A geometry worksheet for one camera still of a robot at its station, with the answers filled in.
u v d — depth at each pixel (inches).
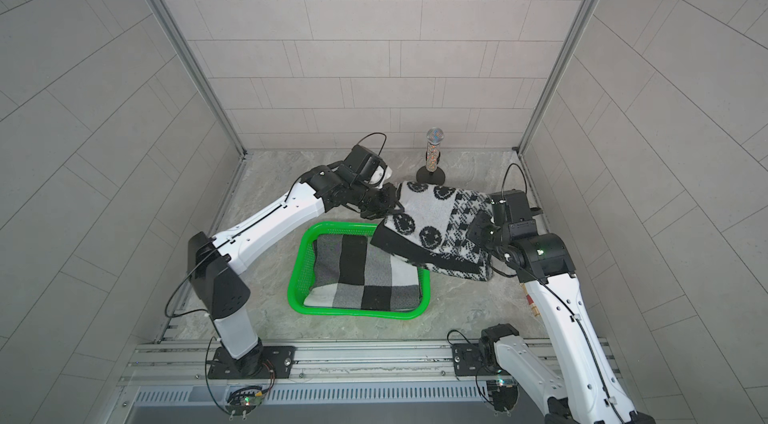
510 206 19.2
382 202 26.0
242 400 25.6
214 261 17.5
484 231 23.4
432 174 42.3
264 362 27.3
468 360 27.9
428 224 29.1
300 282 31.2
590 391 14.2
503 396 26.6
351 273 31.8
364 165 23.5
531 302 31.8
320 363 28.4
